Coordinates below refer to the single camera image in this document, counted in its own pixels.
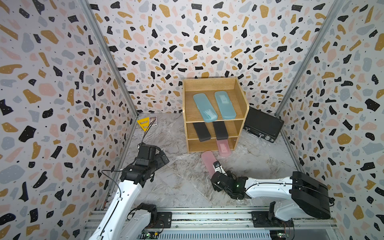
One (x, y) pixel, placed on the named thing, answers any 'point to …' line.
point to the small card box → (151, 119)
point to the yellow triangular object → (144, 123)
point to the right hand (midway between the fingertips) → (216, 177)
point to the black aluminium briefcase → (263, 124)
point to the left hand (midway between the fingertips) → (160, 159)
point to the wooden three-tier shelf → (208, 86)
